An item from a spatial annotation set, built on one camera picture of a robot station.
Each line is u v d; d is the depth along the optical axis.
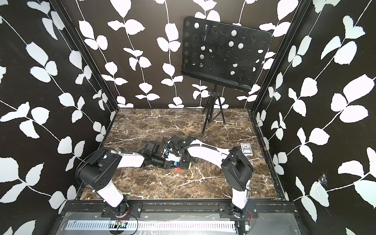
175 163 0.81
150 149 0.76
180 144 0.62
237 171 0.46
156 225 0.70
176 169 0.86
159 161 0.80
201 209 0.75
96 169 0.47
